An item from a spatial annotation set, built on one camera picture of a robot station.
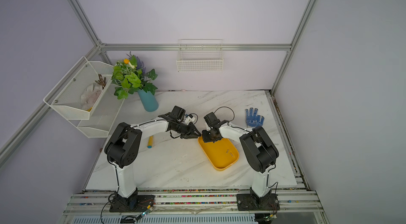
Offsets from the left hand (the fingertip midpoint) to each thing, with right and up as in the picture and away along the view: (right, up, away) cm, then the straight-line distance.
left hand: (200, 135), depth 90 cm
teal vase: (-36, +21, +15) cm, 44 cm away
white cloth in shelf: (-55, +23, -11) cm, 61 cm away
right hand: (+3, -4, +6) cm, 7 cm away
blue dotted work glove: (+35, +7, +14) cm, 39 cm away
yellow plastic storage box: (+13, -11, -1) cm, 17 cm away
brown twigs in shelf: (-52, +30, -8) cm, 61 cm away
